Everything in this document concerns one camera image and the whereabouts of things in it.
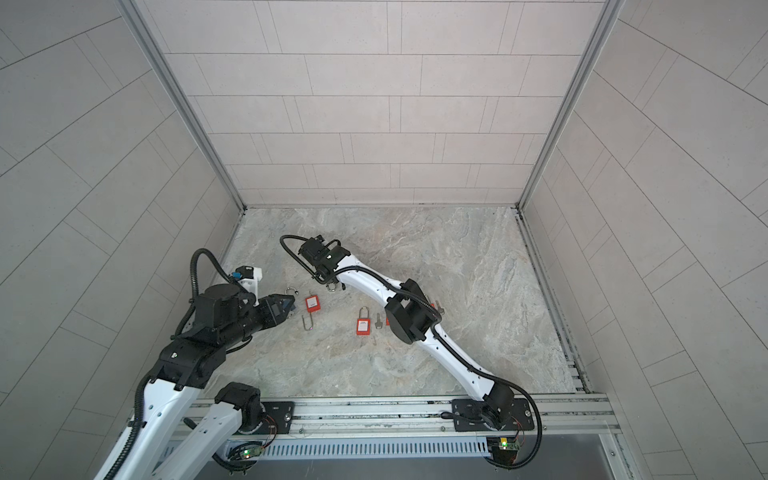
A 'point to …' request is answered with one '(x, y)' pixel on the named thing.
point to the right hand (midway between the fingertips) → (338, 267)
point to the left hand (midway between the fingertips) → (298, 297)
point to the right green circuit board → (504, 444)
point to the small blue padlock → (331, 287)
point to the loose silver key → (378, 324)
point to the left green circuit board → (251, 451)
